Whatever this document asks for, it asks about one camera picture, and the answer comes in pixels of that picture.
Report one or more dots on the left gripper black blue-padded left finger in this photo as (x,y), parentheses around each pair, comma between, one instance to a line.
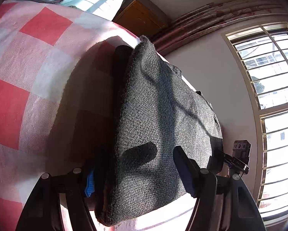
(42,209)

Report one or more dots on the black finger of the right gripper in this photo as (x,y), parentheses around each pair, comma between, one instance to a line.
(222,157)

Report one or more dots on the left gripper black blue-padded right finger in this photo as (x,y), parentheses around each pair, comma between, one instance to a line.
(226,200)

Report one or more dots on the dark grey striped knit sweater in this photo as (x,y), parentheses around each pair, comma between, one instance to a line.
(154,111)

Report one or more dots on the barred arched window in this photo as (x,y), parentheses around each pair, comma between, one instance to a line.
(261,52)

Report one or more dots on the pink floral curtain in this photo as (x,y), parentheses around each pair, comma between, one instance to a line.
(210,18)

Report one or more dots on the brown wooden nightstand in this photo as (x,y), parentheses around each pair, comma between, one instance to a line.
(141,17)

